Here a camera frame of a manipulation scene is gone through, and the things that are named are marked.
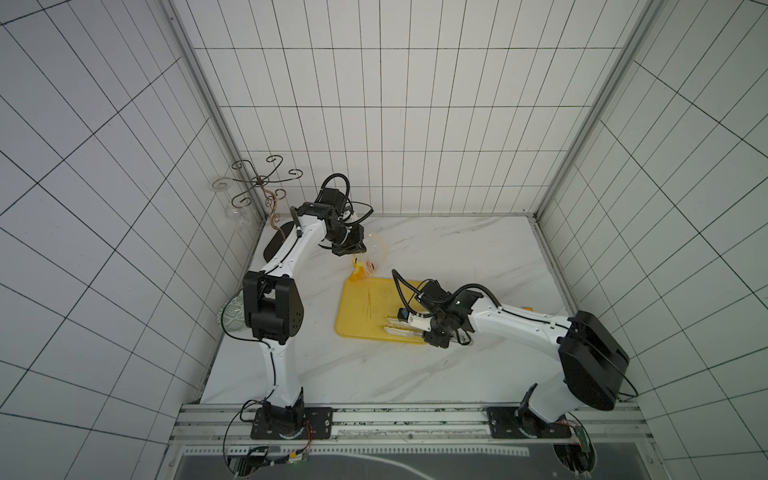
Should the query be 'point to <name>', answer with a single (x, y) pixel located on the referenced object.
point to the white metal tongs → (403, 327)
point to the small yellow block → (529, 309)
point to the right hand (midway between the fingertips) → (429, 321)
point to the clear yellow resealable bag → (373, 258)
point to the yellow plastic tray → (367, 303)
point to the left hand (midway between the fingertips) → (363, 251)
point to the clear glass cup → (232, 210)
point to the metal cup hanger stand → (242, 200)
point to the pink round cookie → (369, 265)
